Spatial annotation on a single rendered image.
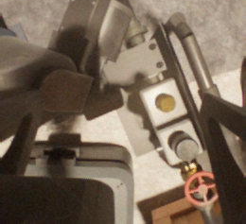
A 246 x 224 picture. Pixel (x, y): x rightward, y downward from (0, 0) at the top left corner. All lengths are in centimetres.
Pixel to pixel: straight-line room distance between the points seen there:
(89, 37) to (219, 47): 81
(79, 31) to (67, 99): 7
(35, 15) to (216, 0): 74
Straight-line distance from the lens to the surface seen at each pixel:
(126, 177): 73
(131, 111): 91
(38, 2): 102
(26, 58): 17
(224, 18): 102
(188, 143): 43
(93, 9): 22
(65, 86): 18
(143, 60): 28
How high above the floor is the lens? 91
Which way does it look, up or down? 83 degrees down
